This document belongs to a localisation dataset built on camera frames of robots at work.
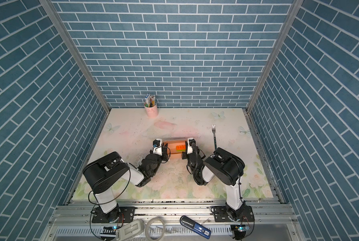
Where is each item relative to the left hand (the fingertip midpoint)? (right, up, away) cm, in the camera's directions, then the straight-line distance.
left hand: (167, 144), depth 89 cm
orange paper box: (+3, -2, +10) cm, 11 cm away
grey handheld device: (-13, -36, -21) cm, 44 cm away
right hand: (+11, +2, +2) cm, 11 cm away
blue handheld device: (+16, -34, -22) cm, 44 cm away
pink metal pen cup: (-14, +23, +20) cm, 33 cm away
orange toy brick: (+8, -3, +7) cm, 11 cm away
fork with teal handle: (+32, +8, +19) cm, 38 cm away
